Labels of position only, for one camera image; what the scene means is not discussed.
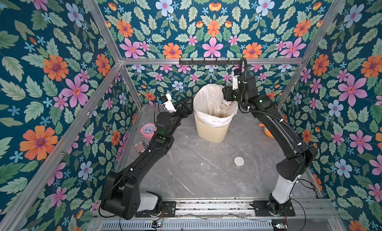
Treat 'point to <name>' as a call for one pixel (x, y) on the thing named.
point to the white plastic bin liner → (206, 106)
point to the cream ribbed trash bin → (212, 134)
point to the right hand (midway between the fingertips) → (232, 85)
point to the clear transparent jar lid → (248, 149)
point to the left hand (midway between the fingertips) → (190, 99)
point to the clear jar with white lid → (227, 106)
